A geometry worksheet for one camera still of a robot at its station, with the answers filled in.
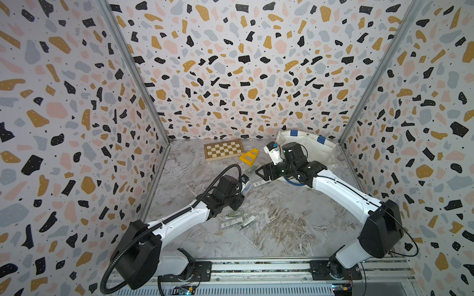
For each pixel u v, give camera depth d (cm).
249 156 113
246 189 85
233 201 74
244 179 74
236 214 88
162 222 45
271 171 71
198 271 73
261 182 100
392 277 76
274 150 73
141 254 41
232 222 85
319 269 75
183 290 70
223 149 113
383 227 43
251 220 86
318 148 95
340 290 71
